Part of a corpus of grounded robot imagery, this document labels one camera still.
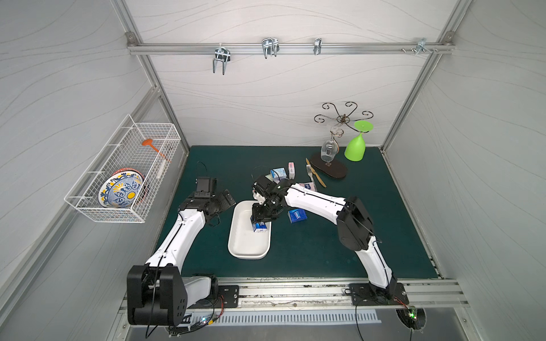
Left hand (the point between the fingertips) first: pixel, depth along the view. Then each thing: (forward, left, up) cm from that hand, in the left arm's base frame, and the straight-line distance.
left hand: (224, 203), depth 85 cm
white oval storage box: (-12, -8, -11) cm, 18 cm away
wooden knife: (+26, -41, -12) cm, 50 cm away
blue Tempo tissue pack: (0, -30, -8) cm, 31 cm away
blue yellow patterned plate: (-9, +25, +23) cm, 35 cm away
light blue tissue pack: (+21, -21, -8) cm, 31 cm away
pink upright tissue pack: (+23, -28, -6) cm, 37 cm away
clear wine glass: (+23, -44, +10) cm, 51 cm away
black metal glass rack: (+28, -53, -10) cm, 61 cm away
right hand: (-5, -12, -4) cm, 14 cm away
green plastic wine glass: (+21, -55, +11) cm, 60 cm away
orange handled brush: (+14, +27, +21) cm, 37 cm away
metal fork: (+27, -38, -11) cm, 47 cm away
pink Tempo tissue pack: (+16, -37, -9) cm, 41 cm away
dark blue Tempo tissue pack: (-9, -15, -3) cm, 18 cm away
